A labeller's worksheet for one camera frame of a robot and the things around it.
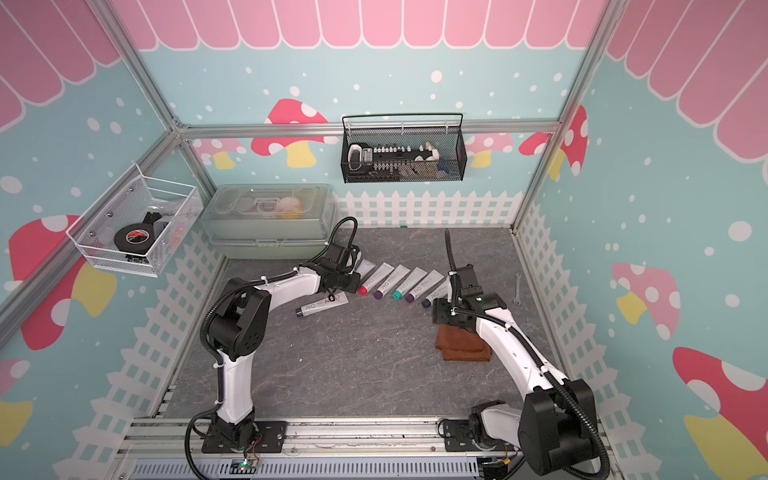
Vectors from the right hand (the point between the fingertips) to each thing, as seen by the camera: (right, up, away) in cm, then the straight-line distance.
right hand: (442, 312), depth 85 cm
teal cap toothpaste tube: (-6, +9, +20) cm, 23 cm away
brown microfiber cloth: (+5, -10, +2) cm, 11 cm away
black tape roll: (-76, +21, -14) cm, 80 cm away
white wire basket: (-74, +29, -5) cm, 80 cm away
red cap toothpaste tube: (-20, +9, +18) cm, 28 cm away
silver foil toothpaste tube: (-24, +12, +22) cm, 35 cm away
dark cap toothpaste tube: (-37, 0, +12) cm, 39 cm away
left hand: (-27, +7, +16) cm, 32 cm away
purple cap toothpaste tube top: (-13, +9, +20) cm, 25 cm away
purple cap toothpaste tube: (-2, +7, +17) cm, 19 cm away
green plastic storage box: (-59, +29, +22) cm, 69 cm away
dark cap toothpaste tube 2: (+2, +4, +14) cm, 15 cm away
